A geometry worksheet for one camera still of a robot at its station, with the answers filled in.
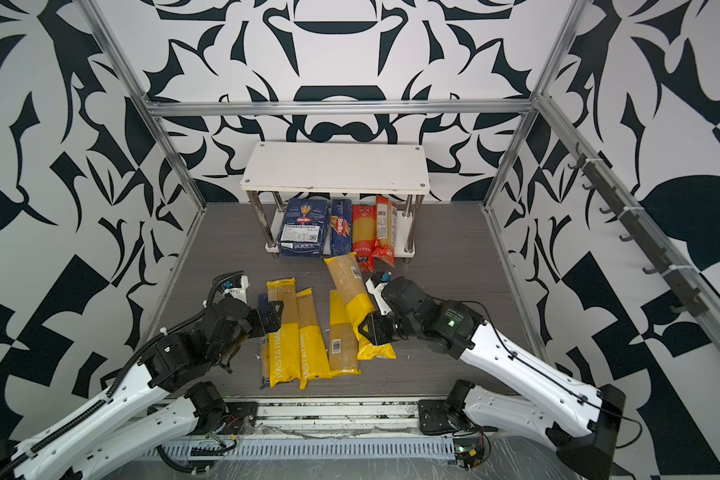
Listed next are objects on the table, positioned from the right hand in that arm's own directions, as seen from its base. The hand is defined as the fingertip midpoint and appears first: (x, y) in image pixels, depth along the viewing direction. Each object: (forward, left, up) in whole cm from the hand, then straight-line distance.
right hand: (361, 328), depth 68 cm
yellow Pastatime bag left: (-3, +20, -15) cm, 26 cm away
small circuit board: (-21, -25, -22) cm, 39 cm away
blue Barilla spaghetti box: (+38, +7, -9) cm, 40 cm away
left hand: (+7, +22, -1) cm, 23 cm away
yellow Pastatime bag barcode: (+5, 0, +3) cm, 5 cm away
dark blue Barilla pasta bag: (+36, +18, -7) cm, 41 cm away
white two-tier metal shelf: (+68, +7, -10) cm, 69 cm away
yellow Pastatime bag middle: (-1, +13, -18) cm, 23 cm away
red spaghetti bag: (+36, -1, -11) cm, 38 cm away
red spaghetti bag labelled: (+46, -9, -10) cm, 47 cm away
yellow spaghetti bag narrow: (+2, +5, -18) cm, 19 cm away
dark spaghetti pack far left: (-2, +26, -17) cm, 31 cm away
